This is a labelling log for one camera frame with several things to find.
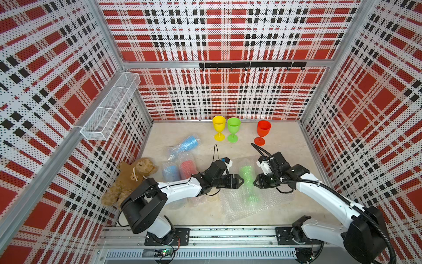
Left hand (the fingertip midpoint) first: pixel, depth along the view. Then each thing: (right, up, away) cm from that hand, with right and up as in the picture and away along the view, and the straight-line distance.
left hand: (240, 181), depth 83 cm
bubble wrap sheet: (+17, -8, +1) cm, 19 cm away
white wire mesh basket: (-79, +31, +11) cm, 85 cm away
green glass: (-2, +30, +16) cm, 34 cm away
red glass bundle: (-29, +6, +5) cm, 30 cm away
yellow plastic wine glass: (-11, +32, +17) cm, 38 cm away
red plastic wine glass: (+15, +28, +14) cm, 35 cm away
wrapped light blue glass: (-37, +4, +3) cm, 37 cm away
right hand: (+9, 0, -3) cm, 10 cm away
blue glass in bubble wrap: (-31, +18, +16) cm, 39 cm away
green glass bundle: (+4, -6, -6) cm, 10 cm away
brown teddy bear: (-58, +3, +1) cm, 58 cm away
